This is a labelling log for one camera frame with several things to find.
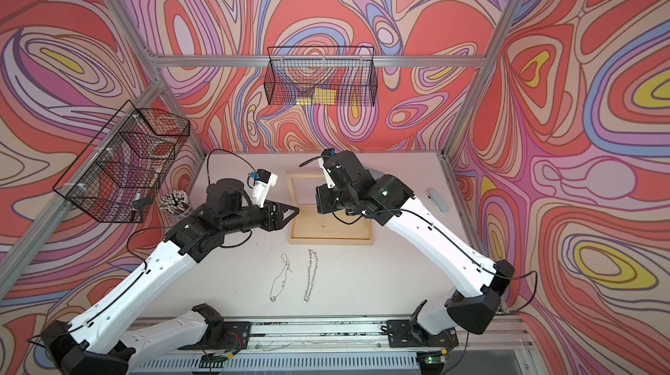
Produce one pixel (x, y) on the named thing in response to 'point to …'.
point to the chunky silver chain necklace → (312, 267)
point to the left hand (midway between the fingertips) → (295, 210)
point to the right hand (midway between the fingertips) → (321, 204)
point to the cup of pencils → (175, 202)
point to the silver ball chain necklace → (279, 282)
